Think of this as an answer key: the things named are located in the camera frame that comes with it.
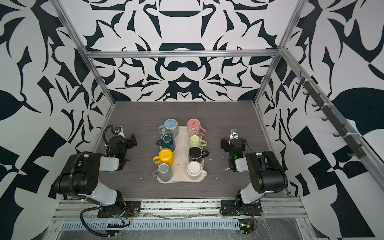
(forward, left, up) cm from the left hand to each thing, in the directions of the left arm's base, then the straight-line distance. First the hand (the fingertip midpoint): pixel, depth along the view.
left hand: (124, 133), depth 93 cm
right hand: (-3, -67, -2) cm, 67 cm away
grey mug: (-25, -27, +1) cm, 37 cm away
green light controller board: (-48, -65, -9) cm, 81 cm away
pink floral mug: (+1, -43, +2) cm, 43 cm away
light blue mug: (+1, -28, +4) cm, 29 cm away
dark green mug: (-8, -27, +2) cm, 28 cm away
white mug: (-23, -42, -1) cm, 48 cm away
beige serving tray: (-14, -34, -9) cm, 38 cm away
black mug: (-15, -43, +1) cm, 45 cm away
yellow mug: (-16, -26, +1) cm, 31 cm away
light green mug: (-8, -43, +2) cm, 44 cm away
